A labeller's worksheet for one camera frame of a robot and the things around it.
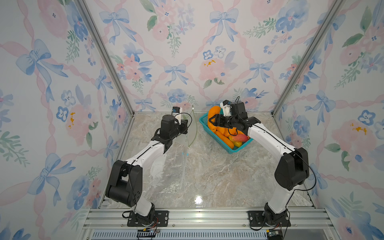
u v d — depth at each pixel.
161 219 0.74
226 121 0.76
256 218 0.73
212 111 0.86
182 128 0.76
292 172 0.48
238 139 0.94
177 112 0.73
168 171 0.90
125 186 0.44
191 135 0.88
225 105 0.78
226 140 0.97
